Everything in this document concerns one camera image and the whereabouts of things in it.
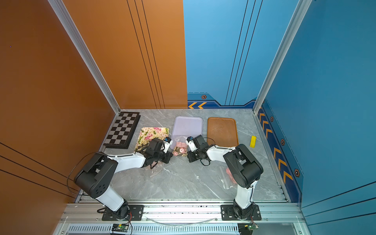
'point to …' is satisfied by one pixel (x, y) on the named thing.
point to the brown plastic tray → (222, 131)
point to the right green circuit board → (246, 228)
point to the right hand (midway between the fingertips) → (188, 156)
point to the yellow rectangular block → (252, 141)
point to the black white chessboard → (122, 130)
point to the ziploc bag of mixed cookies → (181, 147)
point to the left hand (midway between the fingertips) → (173, 152)
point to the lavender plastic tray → (187, 127)
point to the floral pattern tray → (147, 134)
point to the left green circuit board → (120, 227)
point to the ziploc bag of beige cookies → (155, 167)
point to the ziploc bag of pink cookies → (228, 181)
